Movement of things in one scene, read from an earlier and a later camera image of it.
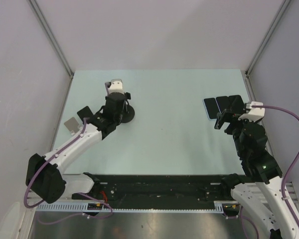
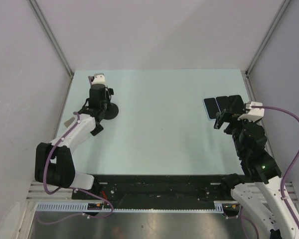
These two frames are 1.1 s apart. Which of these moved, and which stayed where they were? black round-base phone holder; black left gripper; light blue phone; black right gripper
Moved: black left gripper; black round-base phone holder
Stayed: black right gripper; light blue phone
